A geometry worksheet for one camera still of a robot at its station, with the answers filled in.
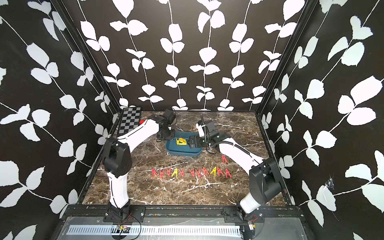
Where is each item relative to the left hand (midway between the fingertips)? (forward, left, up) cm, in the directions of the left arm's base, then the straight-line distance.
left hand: (171, 135), depth 93 cm
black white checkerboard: (+22, +33, -8) cm, 40 cm away
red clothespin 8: (-21, -28, -9) cm, 37 cm away
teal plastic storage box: (-6, -1, -7) cm, 9 cm away
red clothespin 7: (-20, -20, -10) cm, 30 cm away
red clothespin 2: (-21, +6, -9) cm, 24 cm away
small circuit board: (-47, +22, -10) cm, 52 cm away
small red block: (+20, +25, -8) cm, 33 cm away
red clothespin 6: (-21, -17, -10) cm, 29 cm away
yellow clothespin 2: (-20, -26, -9) cm, 34 cm away
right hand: (-7, -13, +5) cm, 16 cm away
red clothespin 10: (-13, -33, -9) cm, 37 cm away
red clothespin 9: (-22, -34, -9) cm, 41 cm away
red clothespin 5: (-21, -13, -10) cm, 26 cm away
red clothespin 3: (-20, +2, -10) cm, 22 cm away
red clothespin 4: (-21, -7, -10) cm, 24 cm away
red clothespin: (-19, +11, -10) cm, 24 cm away
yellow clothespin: (-20, -2, -10) cm, 23 cm away
